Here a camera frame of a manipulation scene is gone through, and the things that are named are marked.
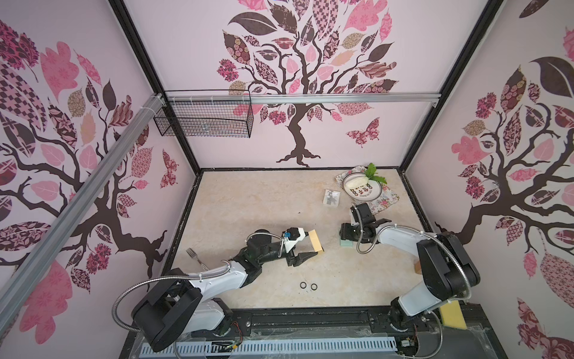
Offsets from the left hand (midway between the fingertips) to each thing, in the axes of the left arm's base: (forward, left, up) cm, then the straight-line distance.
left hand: (312, 245), depth 76 cm
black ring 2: (-9, 0, -15) cm, 18 cm away
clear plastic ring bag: (+30, -12, -12) cm, 34 cm away
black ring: (-9, +2, -15) cm, 18 cm away
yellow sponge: (-19, -47, -14) cm, 53 cm away
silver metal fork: (+4, +48, -16) cm, 51 cm away
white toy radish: (+40, -28, -11) cm, 50 cm away
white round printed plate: (+36, -32, -15) cm, 50 cm away
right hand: (+13, -16, -14) cm, 25 cm away
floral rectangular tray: (+31, -39, -15) cm, 52 cm away
